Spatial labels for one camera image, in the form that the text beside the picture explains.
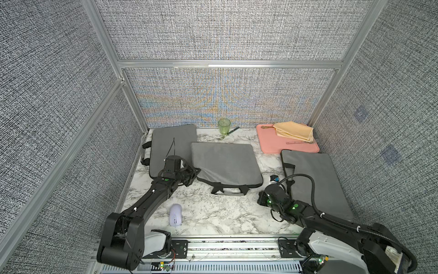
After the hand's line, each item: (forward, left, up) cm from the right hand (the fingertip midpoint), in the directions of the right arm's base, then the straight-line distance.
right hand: (257, 189), depth 85 cm
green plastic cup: (+46, +15, -1) cm, 49 cm away
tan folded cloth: (+46, -34, -6) cm, 58 cm away
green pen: (+44, +12, -6) cm, 46 cm away
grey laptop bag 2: (-2, -38, -5) cm, 39 cm away
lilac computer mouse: (-13, +39, -3) cm, 41 cm away
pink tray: (+36, -15, -7) cm, 40 cm away
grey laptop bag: (+14, +11, -2) cm, 18 cm away
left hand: (+9, +26, +8) cm, 29 cm away
